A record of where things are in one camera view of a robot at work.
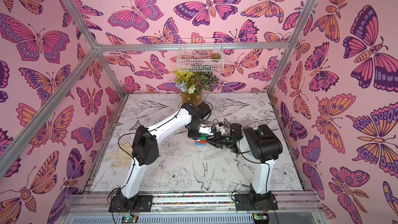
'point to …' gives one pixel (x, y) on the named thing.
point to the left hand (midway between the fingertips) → (197, 133)
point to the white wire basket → (200, 55)
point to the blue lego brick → (199, 144)
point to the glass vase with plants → (192, 84)
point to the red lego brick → (201, 141)
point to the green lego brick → (203, 136)
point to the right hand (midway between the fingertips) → (207, 140)
